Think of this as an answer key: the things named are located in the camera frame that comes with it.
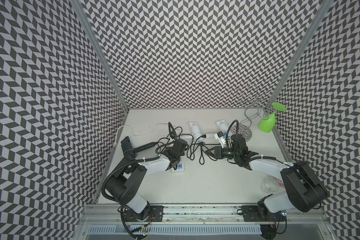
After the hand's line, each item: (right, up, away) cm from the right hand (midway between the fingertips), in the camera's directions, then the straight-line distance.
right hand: (206, 154), depth 83 cm
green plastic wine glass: (+34, +17, 0) cm, 38 cm away
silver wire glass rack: (+25, +30, -1) cm, 39 cm away
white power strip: (-15, -7, +3) cm, 17 cm away
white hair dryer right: (+14, +15, +19) cm, 28 cm away
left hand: (-17, +2, +10) cm, 20 cm away
